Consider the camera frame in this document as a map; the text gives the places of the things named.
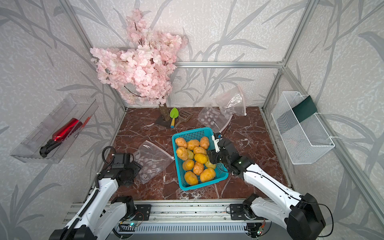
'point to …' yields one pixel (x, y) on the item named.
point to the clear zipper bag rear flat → (214, 118)
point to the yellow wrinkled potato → (200, 158)
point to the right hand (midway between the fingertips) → (210, 150)
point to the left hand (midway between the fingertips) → (138, 169)
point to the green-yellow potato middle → (191, 154)
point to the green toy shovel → (173, 114)
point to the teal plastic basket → (221, 173)
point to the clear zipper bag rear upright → (231, 101)
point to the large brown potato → (207, 174)
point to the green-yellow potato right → (209, 165)
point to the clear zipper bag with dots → (154, 159)
